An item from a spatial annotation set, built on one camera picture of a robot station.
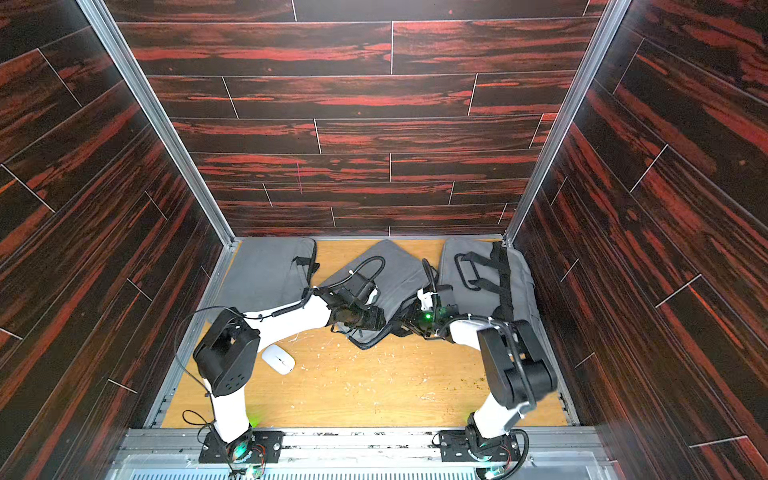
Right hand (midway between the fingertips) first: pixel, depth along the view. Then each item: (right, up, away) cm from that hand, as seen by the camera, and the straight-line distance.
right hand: (402, 316), depth 95 cm
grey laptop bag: (-48, +14, +11) cm, 51 cm away
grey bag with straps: (+29, +13, +6) cm, 33 cm away
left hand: (-7, -1, -5) cm, 8 cm away
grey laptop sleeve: (-6, +14, -14) cm, 20 cm away
